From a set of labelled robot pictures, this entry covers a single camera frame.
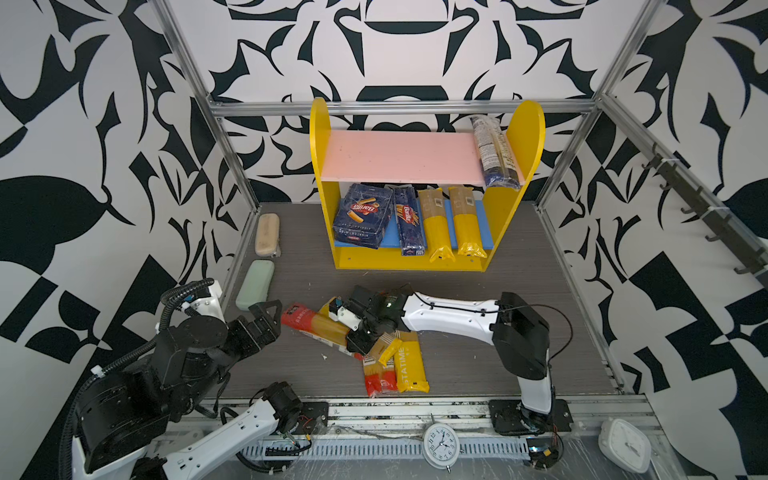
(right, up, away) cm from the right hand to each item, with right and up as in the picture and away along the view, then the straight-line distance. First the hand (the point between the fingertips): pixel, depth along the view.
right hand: (349, 345), depth 79 cm
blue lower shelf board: (+40, +33, +16) cm, 54 cm away
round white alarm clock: (+22, -18, -11) cm, 31 cm away
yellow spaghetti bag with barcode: (+34, +32, +14) cm, 49 cm away
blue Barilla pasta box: (+2, +34, +11) cm, 36 cm away
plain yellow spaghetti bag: (+25, +27, +9) cm, 37 cm away
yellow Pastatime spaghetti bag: (+6, -5, +2) cm, 8 cm away
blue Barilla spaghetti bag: (+17, +32, +13) cm, 39 cm away
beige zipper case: (-31, +28, +26) cm, 50 cm away
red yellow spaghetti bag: (-8, +4, +3) cm, 10 cm away
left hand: (-12, +16, -23) cm, 31 cm away
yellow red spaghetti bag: (+8, -9, 0) cm, 12 cm away
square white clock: (+64, -19, -10) cm, 67 cm away
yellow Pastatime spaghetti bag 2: (+16, -6, +2) cm, 17 cm away
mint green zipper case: (-31, +13, +16) cm, 37 cm away
